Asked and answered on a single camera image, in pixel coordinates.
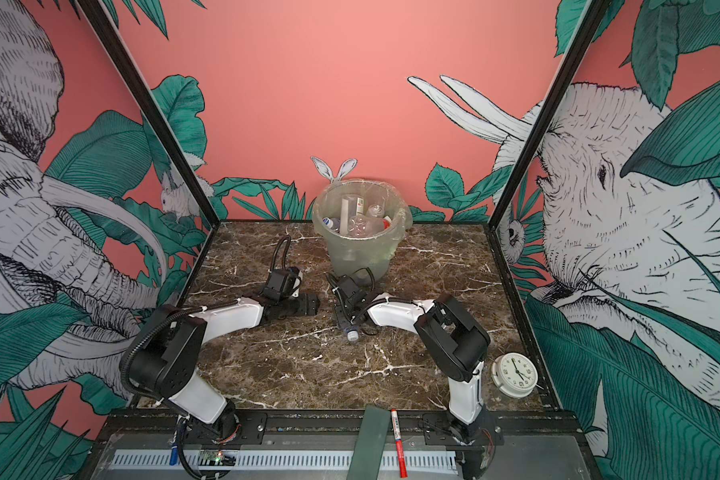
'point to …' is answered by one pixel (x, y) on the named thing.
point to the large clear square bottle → (350, 206)
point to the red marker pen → (403, 472)
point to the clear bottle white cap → (352, 333)
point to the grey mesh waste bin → (349, 255)
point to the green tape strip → (370, 444)
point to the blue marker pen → (174, 454)
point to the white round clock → (514, 374)
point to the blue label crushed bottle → (333, 223)
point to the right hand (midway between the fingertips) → (341, 311)
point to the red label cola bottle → (362, 226)
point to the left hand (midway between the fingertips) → (308, 297)
